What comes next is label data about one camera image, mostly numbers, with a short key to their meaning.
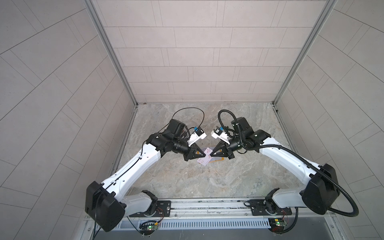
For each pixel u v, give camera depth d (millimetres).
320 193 402
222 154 646
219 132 619
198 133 611
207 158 670
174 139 559
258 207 708
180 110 576
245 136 595
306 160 449
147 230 648
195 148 610
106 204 362
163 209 702
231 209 723
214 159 867
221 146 634
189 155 589
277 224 678
